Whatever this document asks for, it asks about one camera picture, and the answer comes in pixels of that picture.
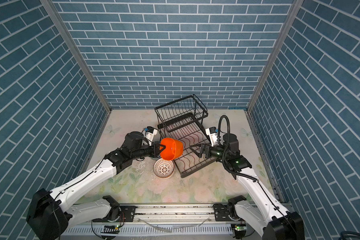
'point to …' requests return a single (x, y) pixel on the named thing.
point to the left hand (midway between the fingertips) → (166, 147)
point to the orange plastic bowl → (173, 148)
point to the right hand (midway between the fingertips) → (193, 146)
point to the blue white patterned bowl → (155, 152)
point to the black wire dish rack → (181, 118)
